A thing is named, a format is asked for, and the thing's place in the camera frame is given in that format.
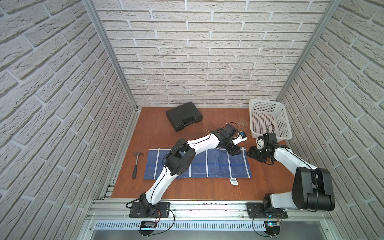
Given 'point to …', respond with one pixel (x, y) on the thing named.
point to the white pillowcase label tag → (234, 181)
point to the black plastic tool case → (180, 116)
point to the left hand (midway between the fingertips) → (240, 149)
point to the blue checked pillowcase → (210, 163)
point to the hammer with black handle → (134, 171)
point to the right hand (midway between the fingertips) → (251, 154)
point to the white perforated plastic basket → (269, 116)
